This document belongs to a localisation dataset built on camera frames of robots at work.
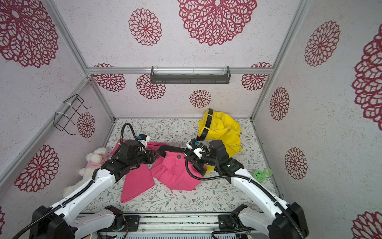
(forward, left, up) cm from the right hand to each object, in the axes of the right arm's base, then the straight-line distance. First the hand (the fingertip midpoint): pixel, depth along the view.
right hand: (188, 151), depth 75 cm
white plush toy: (-2, +51, -6) cm, 52 cm away
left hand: (+2, +17, -5) cm, 18 cm away
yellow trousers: (+29, -23, -16) cm, 40 cm away
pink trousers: (-6, +8, -11) cm, 14 cm away
